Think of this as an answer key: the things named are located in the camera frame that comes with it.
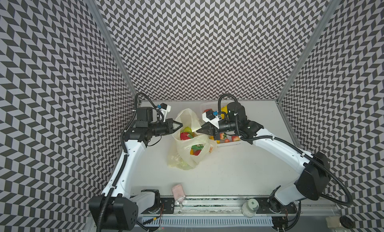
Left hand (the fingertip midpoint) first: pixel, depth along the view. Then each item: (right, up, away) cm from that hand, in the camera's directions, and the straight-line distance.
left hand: (182, 126), depth 72 cm
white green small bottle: (+30, -34, -8) cm, 46 cm away
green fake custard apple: (+3, -1, -5) cm, 6 cm away
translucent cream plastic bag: (+5, -8, -9) cm, 12 cm away
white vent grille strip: (+15, -44, -2) cm, 47 cm away
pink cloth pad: (-2, -31, -1) cm, 31 cm away
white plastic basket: (+25, -10, +22) cm, 34 cm away
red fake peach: (+18, -3, -9) cm, 20 cm away
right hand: (+7, -3, -4) cm, 9 cm away
